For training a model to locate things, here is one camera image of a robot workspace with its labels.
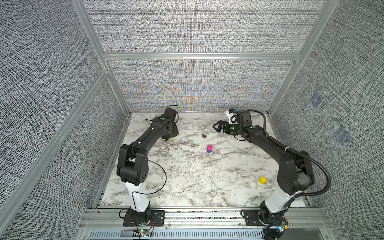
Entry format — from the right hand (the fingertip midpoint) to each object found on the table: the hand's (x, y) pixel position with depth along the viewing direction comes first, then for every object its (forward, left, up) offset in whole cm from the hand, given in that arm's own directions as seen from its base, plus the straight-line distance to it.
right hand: (218, 126), depth 90 cm
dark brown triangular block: (+6, +8, -17) cm, 19 cm away
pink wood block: (-6, +4, -16) cm, 17 cm away
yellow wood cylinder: (-26, -24, -17) cm, 40 cm away
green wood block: (-10, +27, +1) cm, 28 cm away
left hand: (-2, +28, -5) cm, 29 cm away
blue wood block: (-8, +5, -16) cm, 19 cm away
